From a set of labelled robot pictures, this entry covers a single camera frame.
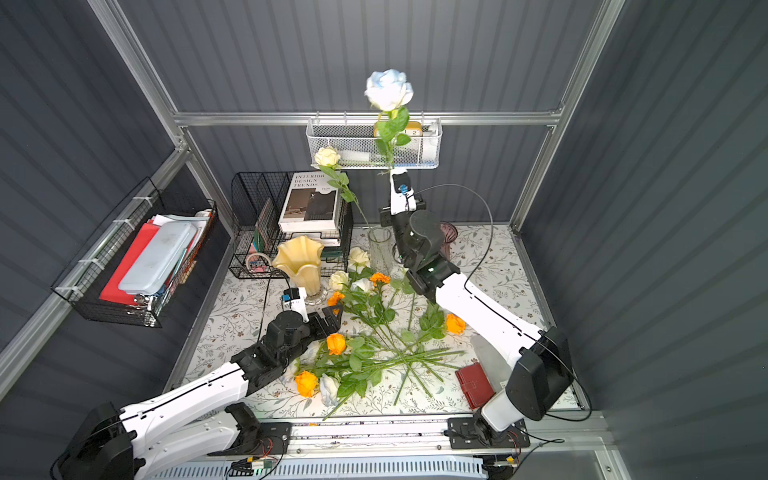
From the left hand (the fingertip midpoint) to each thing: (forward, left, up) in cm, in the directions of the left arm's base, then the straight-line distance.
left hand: (332, 311), depth 79 cm
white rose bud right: (+27, -4, -11) cm, 29 cm away
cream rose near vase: (+18, +2, -10) cm, 21 cm away
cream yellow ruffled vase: (+19, +12, +1) cm, 22 cm away
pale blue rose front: (-17, +1, -11) cm, 20 cm away
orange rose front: (-15, +7, -12) cm, 20 cm away
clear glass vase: (+24, -12, -2) cm, 27 cm away
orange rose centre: (-5, 0, -11) cm, 12 cm away
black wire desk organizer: (+51, +36, -3) cm, 62 cm away
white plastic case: (+4, +38, +18) cm, 42 cm away
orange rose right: (+1, -35, -11) cm, 37 cm away
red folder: (-3, +47, +15) cm, 49 cm away
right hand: (+16, -19, +31) cm, 40 cm away
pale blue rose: (+16, -7, -10) cm, 20 cm away
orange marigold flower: (+19, -12, -11) cm, 25 cm away
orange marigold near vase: (+11, +3, -13) cm, 17 cm away
